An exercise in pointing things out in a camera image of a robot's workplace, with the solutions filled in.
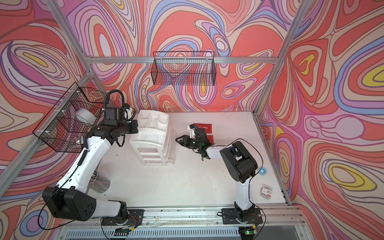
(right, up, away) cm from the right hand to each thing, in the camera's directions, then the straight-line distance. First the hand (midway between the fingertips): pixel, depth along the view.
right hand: (177, 143), depth 92 cm
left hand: (-20, +12, -12) cm, 26 cm away
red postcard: (+21, +10, +19) cm, 30 cm away
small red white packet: (+49, -25, -12) cm, 57 cm away
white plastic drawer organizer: (-14, +3, -12) cm, 18 cm away
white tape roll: (-44, +16, -18) cm, 50 cm away
